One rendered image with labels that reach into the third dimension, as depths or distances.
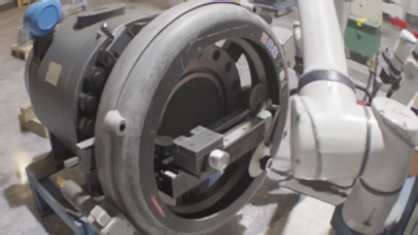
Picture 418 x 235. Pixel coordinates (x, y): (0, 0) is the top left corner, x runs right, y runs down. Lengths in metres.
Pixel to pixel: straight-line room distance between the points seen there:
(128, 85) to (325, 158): 0.47
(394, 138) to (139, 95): 0.59
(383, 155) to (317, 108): 0.19
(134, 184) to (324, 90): 0.50
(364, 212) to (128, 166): 0.58
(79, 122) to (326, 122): 0.81
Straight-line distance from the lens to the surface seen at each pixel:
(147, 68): 0.94
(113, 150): 0.97
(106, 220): 1.05
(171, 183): 1.07
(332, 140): 0.72
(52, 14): 1.53
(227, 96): 1.38
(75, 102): 1.27
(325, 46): 0.85
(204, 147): 1.03
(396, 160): 0.77
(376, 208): 0.83
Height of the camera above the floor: 1.15
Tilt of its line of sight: 26 degrees down
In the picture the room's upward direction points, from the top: straight up
